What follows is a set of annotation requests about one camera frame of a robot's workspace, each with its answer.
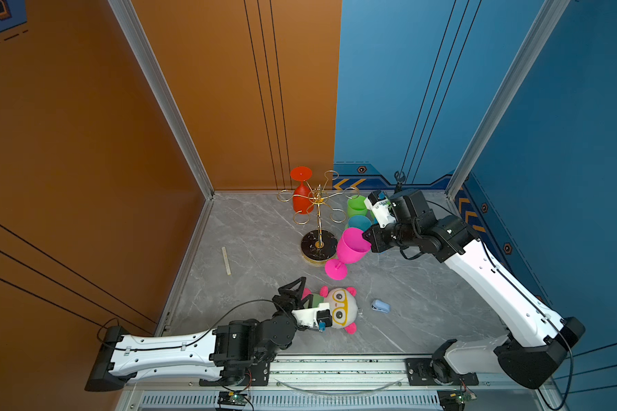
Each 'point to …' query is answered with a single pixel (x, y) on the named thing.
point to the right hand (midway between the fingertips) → (361, 234)
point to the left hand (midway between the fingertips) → (302, 283)
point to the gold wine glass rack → (320, 246)
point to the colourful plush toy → (343, 306)
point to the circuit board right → (454, 400)
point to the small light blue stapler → (380, 306)
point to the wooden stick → (224, 255)
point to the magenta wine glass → (352, 247)
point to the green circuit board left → (232, 398)
